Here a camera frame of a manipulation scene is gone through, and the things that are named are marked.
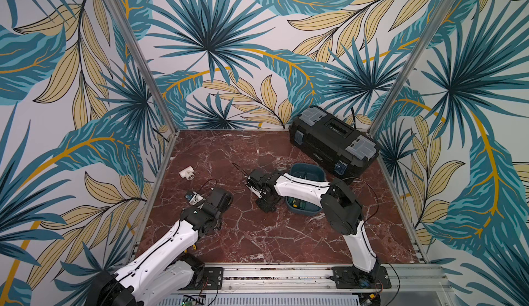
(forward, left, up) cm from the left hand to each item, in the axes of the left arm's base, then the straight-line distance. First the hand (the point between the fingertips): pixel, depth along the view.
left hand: (219, 207), depth 82 cm
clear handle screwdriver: (+25, -6, -11) cm, 28 cm away
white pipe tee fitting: (+19, +19, -5) cm, 27 cm away
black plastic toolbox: (+30, -47, +8) cm, 56 cm away
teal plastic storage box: (+23, -40, -7) cm, 47 cm away
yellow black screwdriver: (+3, -31, -4) cm, 32 cm away
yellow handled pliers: (-13, +9, -7) cm, 17 cm away
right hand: (+6, -19, -8) cm, 21 cm away
